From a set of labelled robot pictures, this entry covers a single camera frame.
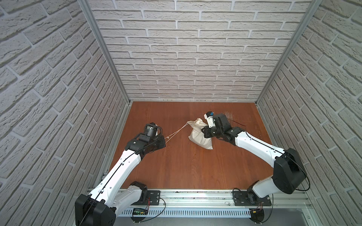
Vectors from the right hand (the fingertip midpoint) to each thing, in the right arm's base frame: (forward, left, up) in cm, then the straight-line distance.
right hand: (198, 131), depth 84 cm
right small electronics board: (-42, -26, -15) cm, 52 cm away
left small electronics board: (-37, +34, -16) cm, 53 cm away
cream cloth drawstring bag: (+1, +1, -5) cm, 5 cm away
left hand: (-4, +20, +1) cm, 21 cm away
